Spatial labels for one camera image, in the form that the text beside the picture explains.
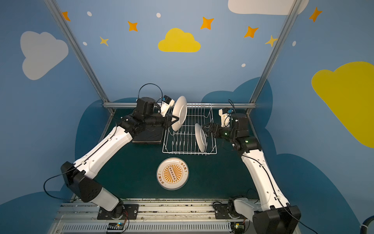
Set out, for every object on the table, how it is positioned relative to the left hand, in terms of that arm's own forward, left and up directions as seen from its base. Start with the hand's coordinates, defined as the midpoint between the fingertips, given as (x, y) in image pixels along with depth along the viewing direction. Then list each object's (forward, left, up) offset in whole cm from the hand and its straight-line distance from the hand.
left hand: (178, 116), depth 73 cm
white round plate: (-18, +4, -32) cm, 37 cm away
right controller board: (-43, -32, -36) cm, 65 cm away
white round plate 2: (+3, -1, +1) cm, 3 cm away
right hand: (-3, -18, -4) cm, 18 cm away
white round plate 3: (+1, -13, -19) cm, 23 cm away
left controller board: (-45, +31, -36) cm, 65 cm away
